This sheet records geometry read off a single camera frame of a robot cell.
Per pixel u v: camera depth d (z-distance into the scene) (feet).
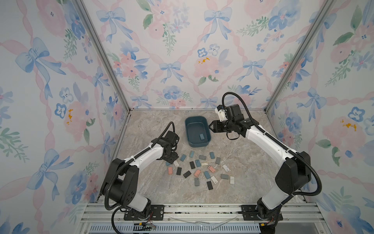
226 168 2.89
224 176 2.84
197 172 2.88
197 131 3.52
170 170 2.88
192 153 3.11
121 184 1.42
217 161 3.05
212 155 3.12
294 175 1.47
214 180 2.76
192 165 2.96
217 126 2.41
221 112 2.51
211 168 2.91
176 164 2.96
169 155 2.47
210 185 2.73
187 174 2.85
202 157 3.10
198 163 3.02
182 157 3.07
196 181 2.76
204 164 2.97
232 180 2.76
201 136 3.39
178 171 2.88
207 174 2.88
